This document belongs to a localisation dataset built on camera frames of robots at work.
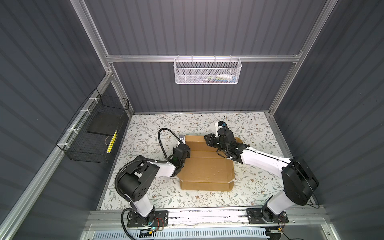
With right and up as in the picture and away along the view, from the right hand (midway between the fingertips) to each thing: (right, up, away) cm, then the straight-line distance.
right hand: (205, 138), depth 85 cm
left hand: (-13, -5, +9) cm, 17 cm away
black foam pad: (-53, +8, -8) cm, 54 cm away
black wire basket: (-57, +2, -13) cm, 58 cm away
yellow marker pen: (-47, -3, -15) cm, 49 cm away
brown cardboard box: (0, -20, +4) cm, 20 cm away
